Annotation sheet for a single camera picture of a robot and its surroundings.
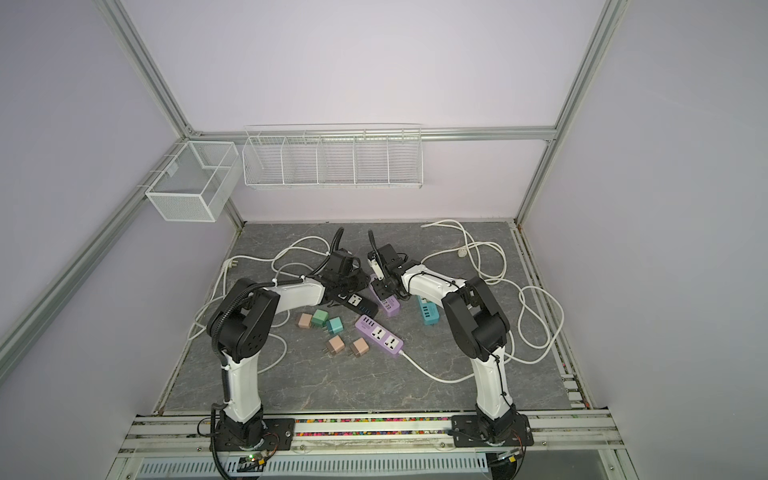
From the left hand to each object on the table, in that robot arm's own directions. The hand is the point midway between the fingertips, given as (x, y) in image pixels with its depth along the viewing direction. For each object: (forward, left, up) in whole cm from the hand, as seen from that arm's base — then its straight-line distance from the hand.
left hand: (371, 282), depth 99 cm
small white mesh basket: (+26, +55, +24) cm, 66 cm away
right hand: (-2, -4, 0) cm, 5 cm away
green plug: (-11, +16, -1) cm, 20 cm away
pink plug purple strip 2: (-22, +4, -1) cm, 22 cm away
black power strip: (-8, +4, 0) cm, 9 cm away
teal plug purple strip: (-14, +11, -2) cm, 18 cm away
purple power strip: (-9, -6, 0) cm, 11 cm away
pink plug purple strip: (-20, +11, -1) cm, 23 cm away
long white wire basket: (+33, +8, +27) cm, 44 cm away
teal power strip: (-12, -18, -1) cm, 22 cm away
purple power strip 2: (-18, -2, -1) cm, 18 cm away
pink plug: (-12, +21, -1) cm, 24 cm away
